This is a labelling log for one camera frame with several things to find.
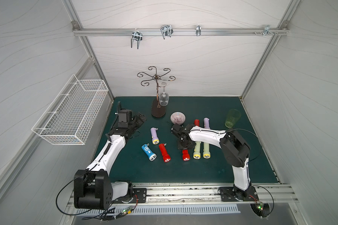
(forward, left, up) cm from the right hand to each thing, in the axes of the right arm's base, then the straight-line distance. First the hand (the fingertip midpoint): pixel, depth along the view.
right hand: (182, 146), depth 92 cm
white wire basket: (0, +57, +32) cm, 65 cm away
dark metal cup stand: (+30, +21, +1) cm, 37 cm away
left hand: (+8, +26, +18) cm, 33 cm away
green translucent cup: (+22, -36, +7) cm, 43 cm away
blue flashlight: (-9, +19, +4) cm, 21 cm away
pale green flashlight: (-6, -9, +3) cm, 11 cm away
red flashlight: (-9, +10, +2) cm, 14 cm away
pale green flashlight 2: (-6, -15, +2) cm, 16 cm away
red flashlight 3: (+18, -10, +2) cm, 21 cm away
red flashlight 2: (-7, -2, +2) cm, 8 cm away
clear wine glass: (+24, +13, +22) cm, 35 cm away
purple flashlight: (+3, +18, +3) cm, 19 cm away
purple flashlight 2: (+18, -17, +2) cm, 25 cm away
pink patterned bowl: (+22, +3, +2) cm, 22 cm away
